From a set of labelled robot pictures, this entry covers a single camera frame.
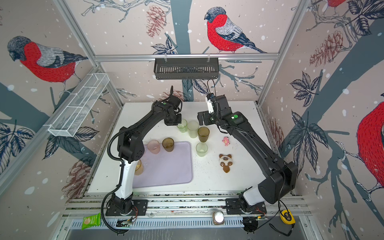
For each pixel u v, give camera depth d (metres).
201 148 0.94
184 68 1.07
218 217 0.62
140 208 0.73
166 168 0.86
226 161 0.87
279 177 0.39
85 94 0.84
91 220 0.70
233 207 0.73
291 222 0.68
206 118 0.67
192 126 0.96
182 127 1.00
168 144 0.94
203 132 0.94
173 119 0.82
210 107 0.68
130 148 0.56
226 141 0.97
